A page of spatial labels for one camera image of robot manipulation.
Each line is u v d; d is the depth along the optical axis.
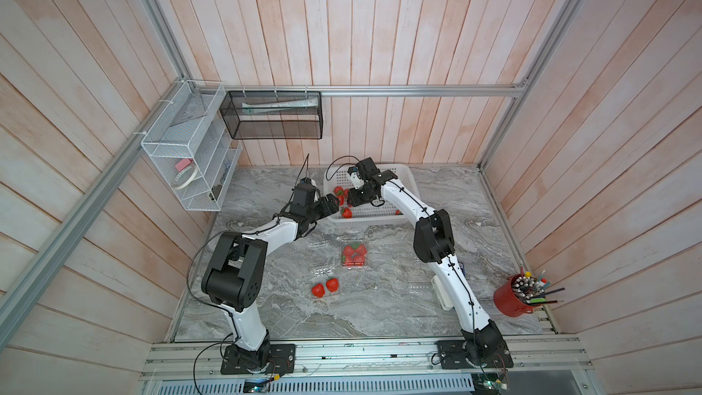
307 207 0.75
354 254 0.92
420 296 0.86
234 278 0.48
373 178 0.82
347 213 1.02
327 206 0.85
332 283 0.85
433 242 0.68
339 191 1.07
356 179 0.98
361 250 0.92
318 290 0.84
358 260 0.90
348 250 0.92
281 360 0.73
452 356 0.73
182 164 0.82
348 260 0.90
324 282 0.86
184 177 0.81
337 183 1.10
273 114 1.06
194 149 0.70
